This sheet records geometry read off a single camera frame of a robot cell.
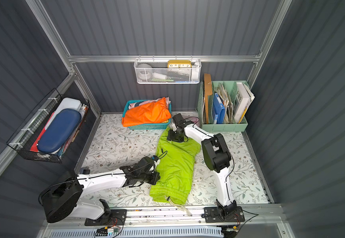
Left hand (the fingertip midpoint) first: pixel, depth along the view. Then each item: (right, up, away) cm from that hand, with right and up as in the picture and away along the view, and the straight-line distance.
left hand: (160, 179), depth 84 cm
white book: (+52, +49, +10) cm, 72 cm away
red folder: (-53, +21, -19) cm, 60 cm away
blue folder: (+37, +41, +13) cm, 57 cm away
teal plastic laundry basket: (-4, +31, +21) cm, 37 cm away
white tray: (-50, +43, -5) cm, 66 cm away
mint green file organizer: (+43, +55, +17) cm, 72 cm away
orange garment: (-6, +40, +18) cm, 44 cm away
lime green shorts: (+9, +6, +5) cm, 12 cm away
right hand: (+7, +23, +15) cm, 28 cm away
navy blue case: (-45, +28, -16) cm, 56 cm away
